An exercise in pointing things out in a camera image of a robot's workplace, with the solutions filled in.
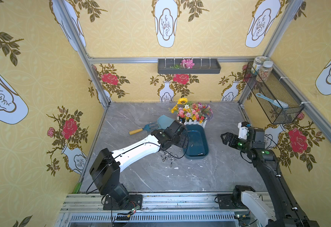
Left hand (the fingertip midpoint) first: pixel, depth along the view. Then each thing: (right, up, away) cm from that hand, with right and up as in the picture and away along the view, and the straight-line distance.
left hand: (176, 135), depth 84 cm
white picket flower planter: (+9, +13, +9) cm, 18 cm away
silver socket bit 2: (-2, -16, +6) cm, 17 cm away
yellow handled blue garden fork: (-21, +3, +23) cm, 31 cm away
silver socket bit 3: (-3, -19, +4) cm, 19 cm away
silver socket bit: (-9, -16, +6) cm, 19 cm away
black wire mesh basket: (+58, +22, 0) cm, 62 cm away
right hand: (+30, 0, -3) cm, 31 cm away
